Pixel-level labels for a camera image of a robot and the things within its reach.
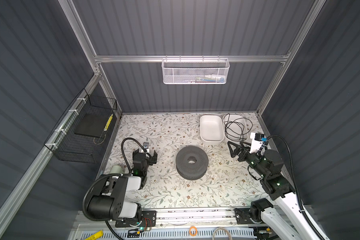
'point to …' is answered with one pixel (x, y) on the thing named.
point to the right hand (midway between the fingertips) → (236, 143)
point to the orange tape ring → (196, 231)
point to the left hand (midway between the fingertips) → (145, 150)
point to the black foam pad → (92, 124)
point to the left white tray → (211, 128)
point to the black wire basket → (79, 135)
